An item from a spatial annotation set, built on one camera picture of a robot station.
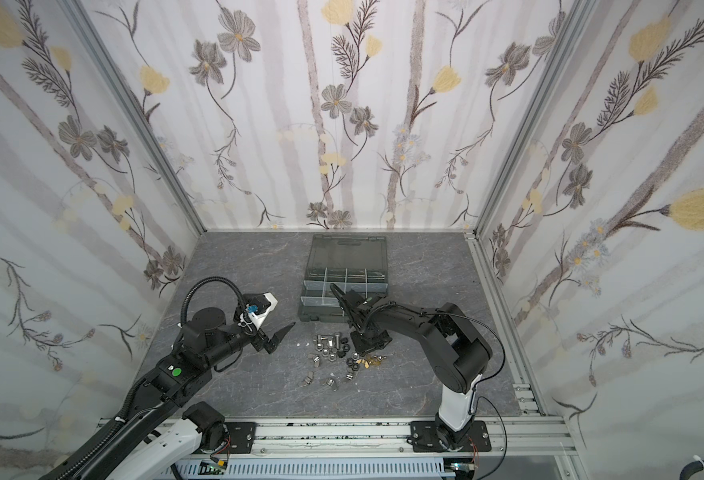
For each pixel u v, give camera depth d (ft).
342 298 2.50
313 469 2.30
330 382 2.69
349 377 2.74
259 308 1.92
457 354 1.57
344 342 2.97
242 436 2.43
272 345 2.14
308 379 2.75
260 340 2.06
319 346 2.91
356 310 2.23
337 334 2.98
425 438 2.40
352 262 4.48
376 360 2.83
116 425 1.49
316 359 2.82
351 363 2.84
